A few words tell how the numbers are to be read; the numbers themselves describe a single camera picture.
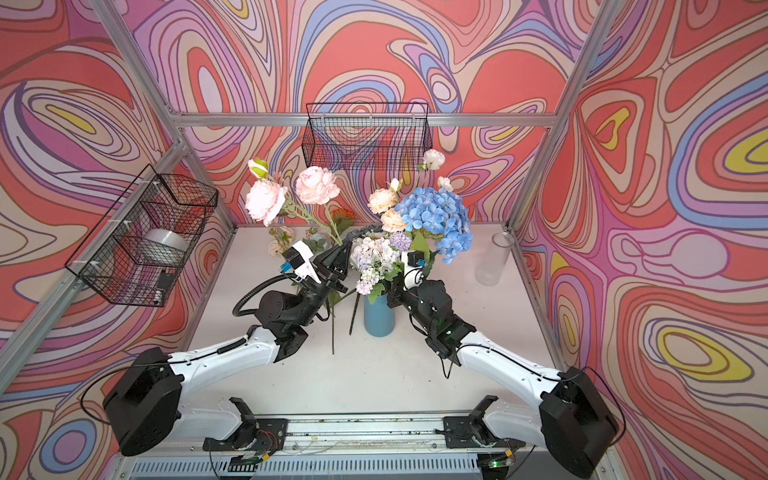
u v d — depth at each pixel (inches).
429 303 23.0
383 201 27.3
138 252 29.1
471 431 26.1
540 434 18.4
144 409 16.3
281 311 20.9
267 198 18.3
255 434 28.3
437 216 23.3
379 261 26.7
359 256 26.5
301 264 21.7
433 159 30.1
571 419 15.7
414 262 25.2
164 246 27.6
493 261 41.0
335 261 23.7
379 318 32.0
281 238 43.7
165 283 28.7
